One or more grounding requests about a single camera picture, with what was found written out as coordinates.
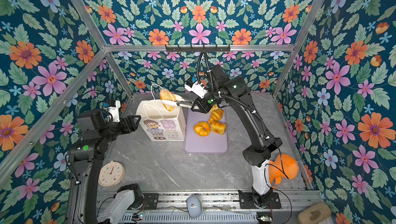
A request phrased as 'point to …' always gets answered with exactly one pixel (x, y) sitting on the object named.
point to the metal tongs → (179, 101)
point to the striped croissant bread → (216, 115)
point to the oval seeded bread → (165, 94)
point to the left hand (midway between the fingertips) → (134, 113)
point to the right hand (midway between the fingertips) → (195, 103)
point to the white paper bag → (160, 124)
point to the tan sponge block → (315, 214)
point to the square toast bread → (218, 128)
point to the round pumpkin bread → (202, 128)
